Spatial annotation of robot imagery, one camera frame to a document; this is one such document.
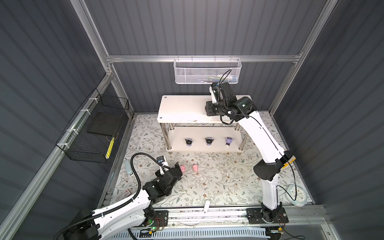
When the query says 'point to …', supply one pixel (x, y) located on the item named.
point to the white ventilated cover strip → (172, 233)
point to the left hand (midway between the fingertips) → (173, 166)
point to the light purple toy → (228, 140)
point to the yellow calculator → (293, 158)
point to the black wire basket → (90, 137)
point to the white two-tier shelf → (185, 127)
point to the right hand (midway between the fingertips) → (208, 108)
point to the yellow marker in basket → (110, 149)
